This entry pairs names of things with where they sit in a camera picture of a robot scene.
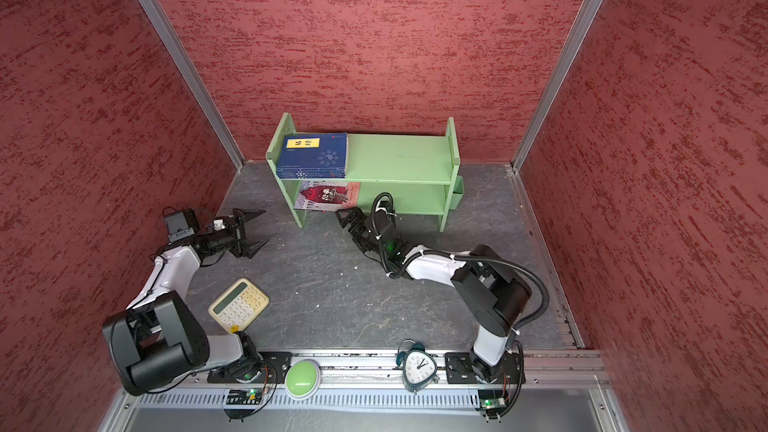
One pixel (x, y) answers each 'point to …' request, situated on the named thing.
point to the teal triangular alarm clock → (418, 366)
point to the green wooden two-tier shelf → (415, 172)
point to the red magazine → (326, 196)
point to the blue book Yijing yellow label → (313, 156)
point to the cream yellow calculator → (238, 308)
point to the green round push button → (302, 379)
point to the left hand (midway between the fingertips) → (268, 227)
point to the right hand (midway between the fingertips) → (338, 226)
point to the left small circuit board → (242, 397)
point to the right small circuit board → (492, 402)
